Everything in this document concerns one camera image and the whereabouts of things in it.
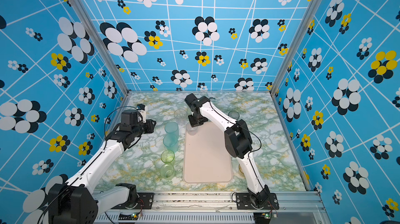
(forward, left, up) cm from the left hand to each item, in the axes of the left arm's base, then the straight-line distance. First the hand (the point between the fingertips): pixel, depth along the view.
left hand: (154, 121), depth 84 cm
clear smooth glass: (+15, -11, -14) cm, 23 cm away
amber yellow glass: (-27, -42, +6) cm, 50 cm away
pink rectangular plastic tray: (-13, -29, -16) cm, 36 cm away
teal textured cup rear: (0, -8, -7) cm, 11 cm away
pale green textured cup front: (-22, -7, -16) cm, 28 cm away
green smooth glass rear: (-13, -6, -16) cm, 21 cm away
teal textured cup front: (-6, -7, -12) cm, 15 cm away
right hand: (+5, -23, -10) cm, 25 cm away
